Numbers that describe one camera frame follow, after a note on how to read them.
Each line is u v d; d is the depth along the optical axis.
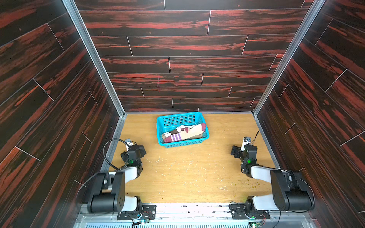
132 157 0.70
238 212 0.73
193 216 0.74
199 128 0.98
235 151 0.85
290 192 0.44
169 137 0.98
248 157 0.71
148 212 0.73
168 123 1.08
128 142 0.78
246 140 0.80
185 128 1.01
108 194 0.43
